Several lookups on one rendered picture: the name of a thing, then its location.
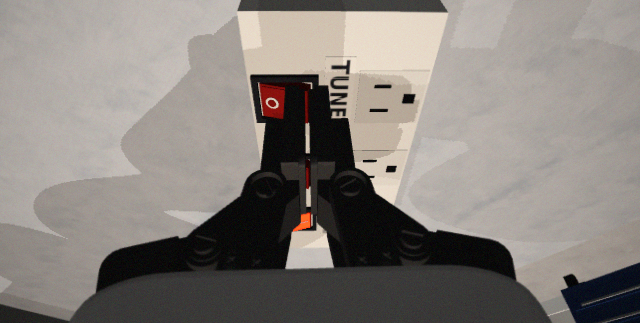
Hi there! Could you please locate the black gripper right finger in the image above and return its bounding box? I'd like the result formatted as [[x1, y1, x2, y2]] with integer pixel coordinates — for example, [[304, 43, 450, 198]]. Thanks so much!
[[309, 85, 517, 281]]

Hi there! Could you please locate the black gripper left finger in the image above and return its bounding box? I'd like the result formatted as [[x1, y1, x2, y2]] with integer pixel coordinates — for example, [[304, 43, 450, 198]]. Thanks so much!
[[96, 86, 306, 292]]

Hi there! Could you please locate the white power strip body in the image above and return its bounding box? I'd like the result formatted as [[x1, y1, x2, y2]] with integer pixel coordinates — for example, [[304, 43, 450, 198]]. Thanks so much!
[[237, 0, 449, 248]]

